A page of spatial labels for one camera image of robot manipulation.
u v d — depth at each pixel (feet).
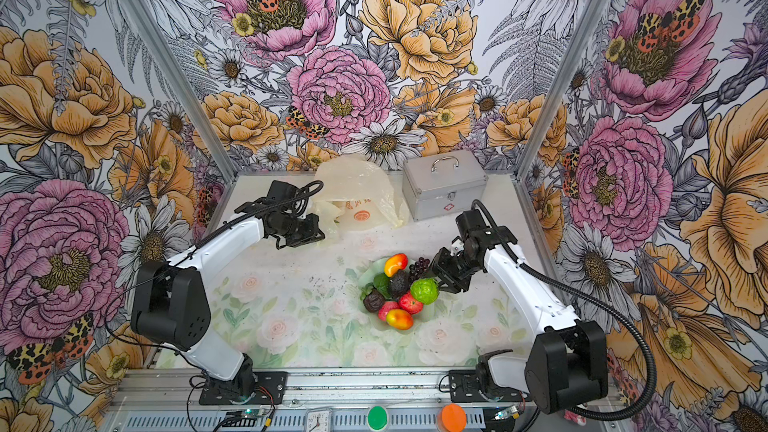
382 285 2.80
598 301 1.38
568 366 1.31
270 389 2.40
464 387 2.43
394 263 2.87
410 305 2.71
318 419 2.26
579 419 2.25
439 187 3.23
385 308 2.68
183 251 3.19
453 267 2.28
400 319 2.50
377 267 2.98
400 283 2.67
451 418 2.10
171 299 1.52
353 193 3.15
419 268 2.92
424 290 2.44
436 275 2.34
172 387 2.49
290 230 2.48
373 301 2.66
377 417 2.06
